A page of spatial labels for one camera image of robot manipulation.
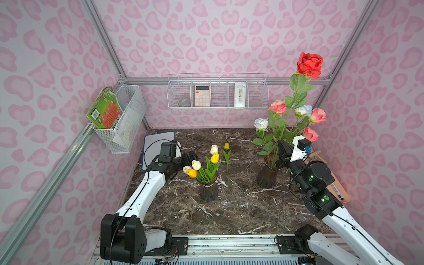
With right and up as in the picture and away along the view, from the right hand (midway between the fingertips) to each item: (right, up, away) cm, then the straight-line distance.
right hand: (279, 141), depth 65 cm
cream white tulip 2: (-32, -9, 0) cm, 33 cm away
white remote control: (-12, +26, +28) cm, 40 cm away
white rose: (-5, +7, +9) cm, 12 cm away
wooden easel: (+38, -9, +39) cm, 55 cm away
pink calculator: (-33, +25, +28) cm, 50 cm away
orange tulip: (-34, -12, -1) cm, 36 cm away
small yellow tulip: (-18, -8, +39) cm, 44 cm away
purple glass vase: (-28, -16, +6) cm, 33 cm away
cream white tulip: (-26, -4, +8) cm, 27 cm away
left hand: (-37, -8, +20) cm, 43 cm away
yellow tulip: (-26, -11, +7) cm, 29 cm away
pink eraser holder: (+43, -26, +25) cm, 56 cm away
